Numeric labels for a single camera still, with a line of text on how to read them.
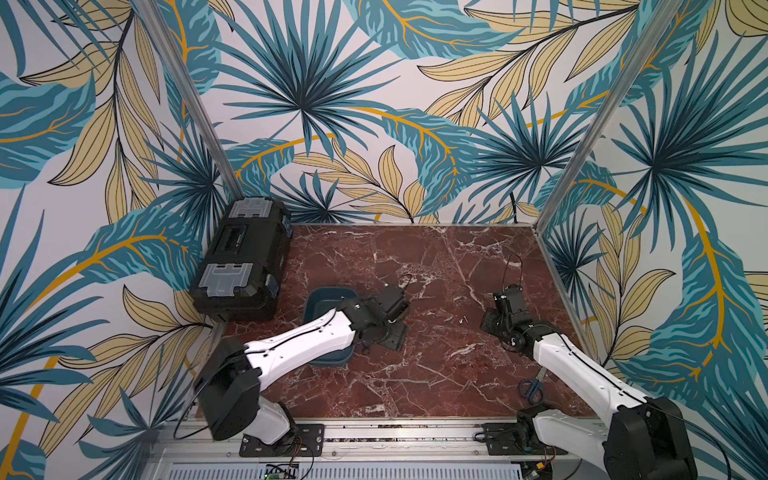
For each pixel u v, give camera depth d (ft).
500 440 2.40
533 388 2.68
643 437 1.30
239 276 2.73
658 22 2.28
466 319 3.11
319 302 3.07
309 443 2.41
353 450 2.39
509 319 2.15
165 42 2.35
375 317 1.92
